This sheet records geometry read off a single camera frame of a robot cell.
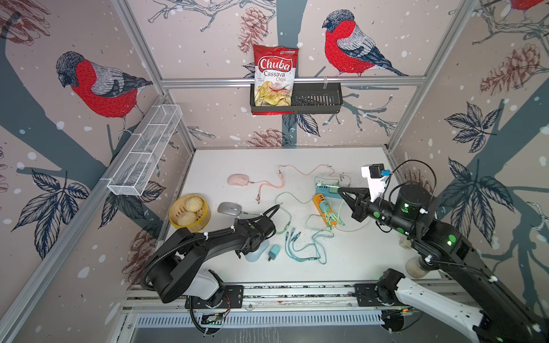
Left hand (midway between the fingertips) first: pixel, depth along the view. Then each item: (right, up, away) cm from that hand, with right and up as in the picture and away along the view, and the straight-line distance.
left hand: (235, 228), depth 87 cm
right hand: (+36, +19, -26) cm, 48 cm away
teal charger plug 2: (+37, +9, +2) cm, 38 cm away
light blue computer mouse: (+8, -9, -5) cm, 13 cm away
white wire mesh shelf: (-32, +25, -14) cm, 42 cm away
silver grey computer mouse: (-5, +7, +9) cm, 12 cm away
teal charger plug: (+16, -8, -5) cm, 19 cm away
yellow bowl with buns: (-21, +6, +4) cm, 22 cm away
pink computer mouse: (-2, +19, +17) cm, 26 cm away
